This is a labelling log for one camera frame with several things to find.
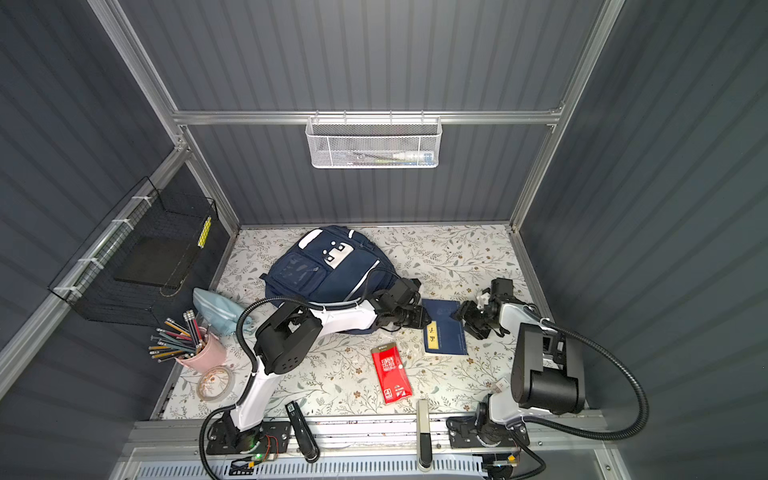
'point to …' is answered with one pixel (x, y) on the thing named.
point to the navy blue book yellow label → (444, 334)
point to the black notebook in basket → (154, 260)
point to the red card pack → (394, 380)
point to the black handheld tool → (302, 433)
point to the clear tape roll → (226, 393)
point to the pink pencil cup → (213, 354)
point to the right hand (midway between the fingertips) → (463, 322)
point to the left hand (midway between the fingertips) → (431, 320)
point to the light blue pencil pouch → (219, 311)
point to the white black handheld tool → (423, 436)
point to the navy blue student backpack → (333, 267)
